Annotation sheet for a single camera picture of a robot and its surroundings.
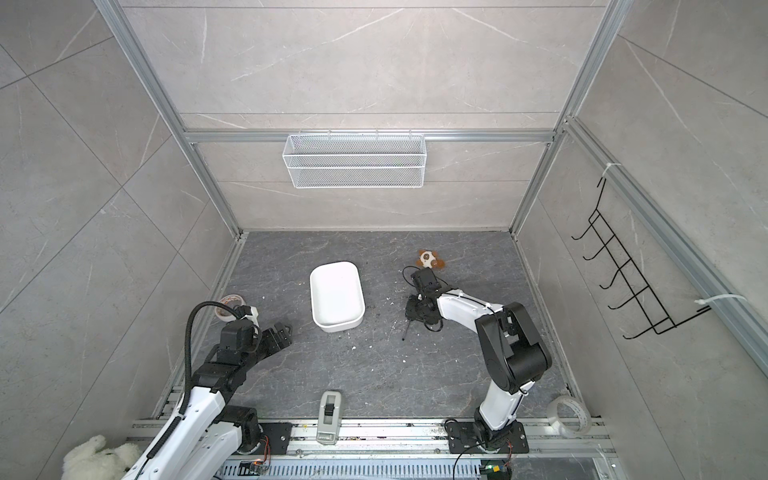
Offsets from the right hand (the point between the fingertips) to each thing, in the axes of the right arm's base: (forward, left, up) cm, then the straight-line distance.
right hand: (412, 309), depth 96 cm
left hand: (-9, +39, +9) cm, 41 cm away
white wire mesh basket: (+43, +18, +29) cm, 55 cm away
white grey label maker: (-32, +23, +2) cm, 40 cm away
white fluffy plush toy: (-41, +64, +20) cm, 78 cm away
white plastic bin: (+6, +25, 0) cm, 26 cm away
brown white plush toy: (+20, -8, +2) cm, 21 cm away
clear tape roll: (-32, -34, +1) cm, 46 cm away
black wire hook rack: (-16, -49, +29) cm, 59 cm away
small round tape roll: (0, +61, +1) cm, 61 cm away
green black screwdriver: (-10, +3, -1) cm, 10 cm away
